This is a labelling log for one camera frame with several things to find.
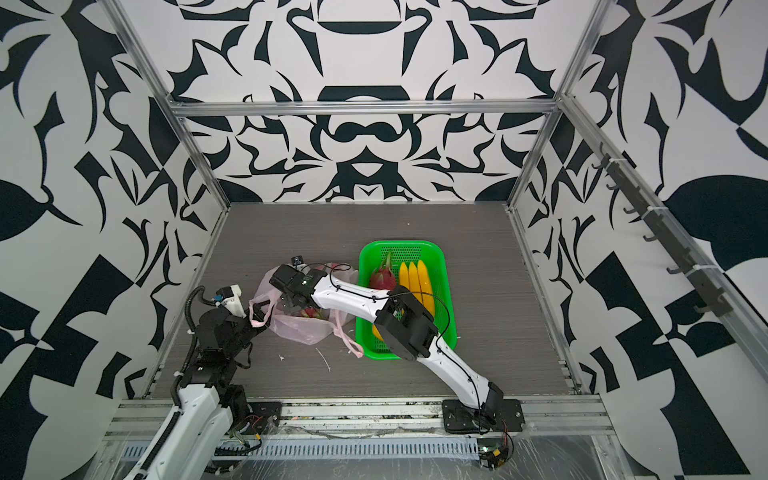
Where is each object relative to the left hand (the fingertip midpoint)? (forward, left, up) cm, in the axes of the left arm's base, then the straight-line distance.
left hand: (273, 297), depth 82 cm
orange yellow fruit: (-7, -28, -8) cm, 30 cm away
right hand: (+4, -6, -8) cm, 10 cm away
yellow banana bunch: (+8, -41, -7) cm, 42 cm away
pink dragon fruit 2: (-2, -10, -7) cm, 12 cm away
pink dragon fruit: (+7, -30, -3) cm, 31 cm away
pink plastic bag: (-7, -11, -4) cm, 14 cm away
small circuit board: (-35, -55, -12) cm, 66 cm away
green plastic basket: (+14, -47, -5) cm, 49 cm away
